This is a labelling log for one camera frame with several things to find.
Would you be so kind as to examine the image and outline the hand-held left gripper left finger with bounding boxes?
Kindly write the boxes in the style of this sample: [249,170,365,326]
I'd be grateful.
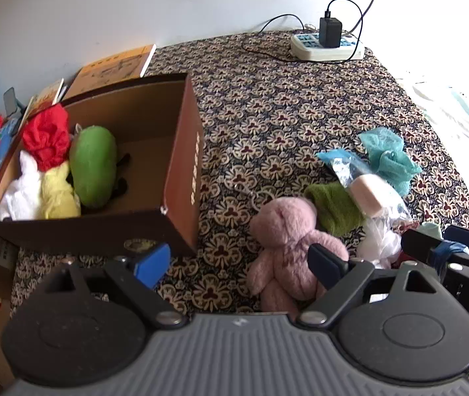
[47,243,188,330]

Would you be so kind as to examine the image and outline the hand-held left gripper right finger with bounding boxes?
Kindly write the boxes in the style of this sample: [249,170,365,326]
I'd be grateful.
[298,243,444,328]

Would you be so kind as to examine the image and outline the pink teddy bear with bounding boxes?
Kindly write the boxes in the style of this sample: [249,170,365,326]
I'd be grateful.
[246,197,350,312]

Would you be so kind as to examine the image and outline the green knitted towel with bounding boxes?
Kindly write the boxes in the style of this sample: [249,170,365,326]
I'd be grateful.
[304,181,367,238]

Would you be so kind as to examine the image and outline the pink sponge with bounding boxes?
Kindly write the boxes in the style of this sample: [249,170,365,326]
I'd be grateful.
[316,148,413,219]

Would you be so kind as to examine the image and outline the teal mesh cloth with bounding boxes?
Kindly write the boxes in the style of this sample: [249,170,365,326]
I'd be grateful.
[358,128,423,196]

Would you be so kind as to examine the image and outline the brown cardboard box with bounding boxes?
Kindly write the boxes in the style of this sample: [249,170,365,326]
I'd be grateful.
[0,73,202,257]

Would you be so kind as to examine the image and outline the yellow soft cloth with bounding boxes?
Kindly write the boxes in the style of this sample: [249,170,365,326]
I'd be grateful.
[40,161,82,219]

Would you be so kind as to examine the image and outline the white soft cloth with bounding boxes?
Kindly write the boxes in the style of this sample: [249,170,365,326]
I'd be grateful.
[0,149,43,221]

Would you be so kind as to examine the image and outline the green plush toy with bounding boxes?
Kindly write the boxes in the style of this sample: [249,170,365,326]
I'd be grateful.
[68,125,130,208]

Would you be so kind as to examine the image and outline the pale satin bed sheet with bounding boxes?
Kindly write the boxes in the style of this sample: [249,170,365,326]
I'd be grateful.
[400,76,469,155]

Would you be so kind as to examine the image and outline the floral patterned bedspread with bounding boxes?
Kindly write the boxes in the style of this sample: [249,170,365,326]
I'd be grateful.
[12,29,469,323]

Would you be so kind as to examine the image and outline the red crumpled cloth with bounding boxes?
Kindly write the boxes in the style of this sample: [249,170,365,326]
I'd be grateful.
[22,103,71,172]

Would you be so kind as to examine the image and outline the blue plastic packet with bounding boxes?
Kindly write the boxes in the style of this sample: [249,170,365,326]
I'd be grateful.
[0,117,22,170]

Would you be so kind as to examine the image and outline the illustrated picture book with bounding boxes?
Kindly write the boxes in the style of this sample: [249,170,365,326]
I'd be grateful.
[24,78,66,120]

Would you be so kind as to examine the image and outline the yellow book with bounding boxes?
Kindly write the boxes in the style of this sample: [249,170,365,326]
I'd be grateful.
[69,44,158,95]

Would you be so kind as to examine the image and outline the dark grey phone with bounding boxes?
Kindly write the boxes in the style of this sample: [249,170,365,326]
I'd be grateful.
[2,87,21,117]

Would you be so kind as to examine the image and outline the white power strip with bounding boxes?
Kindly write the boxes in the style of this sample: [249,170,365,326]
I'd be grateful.
[291,32,365,62]

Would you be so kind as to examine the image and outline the black charger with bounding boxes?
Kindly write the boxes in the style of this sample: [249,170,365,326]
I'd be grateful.
[319,16,343,48]

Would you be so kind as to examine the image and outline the black charger cable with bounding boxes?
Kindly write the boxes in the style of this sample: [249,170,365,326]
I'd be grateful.
[240,0,365,62]

